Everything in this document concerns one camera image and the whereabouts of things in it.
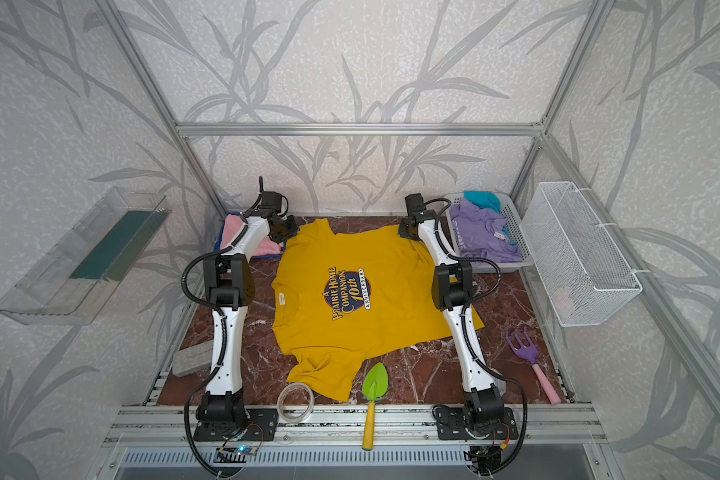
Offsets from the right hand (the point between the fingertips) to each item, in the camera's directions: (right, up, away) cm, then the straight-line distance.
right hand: (408, 223), depth 115 cm
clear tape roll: (-37, -49, -40) cm, 73 cm away
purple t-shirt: (+25, -4, -7) cm, 27 cm away
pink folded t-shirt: (-67, 0, -4) cm, 67 cm away
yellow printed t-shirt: (-24, -25, -17) cm, 39 cm away
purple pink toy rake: (+33, -40, -29) cm, 59 cm away
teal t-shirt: (+28, +9, -3) cm, 30 cm away
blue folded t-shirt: (-71, -8, -7) cm, 72 cm away
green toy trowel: (-13, -45, -37) cm, 60 cm away
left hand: (-41, +1, -5) cm, 41 cm away
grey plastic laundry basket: (+38, -3, -10) cm, 39 cm away
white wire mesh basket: (+31, -15, -55) cm, 65 cm away
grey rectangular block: (-64, -40, -34) cm, 83 cm away
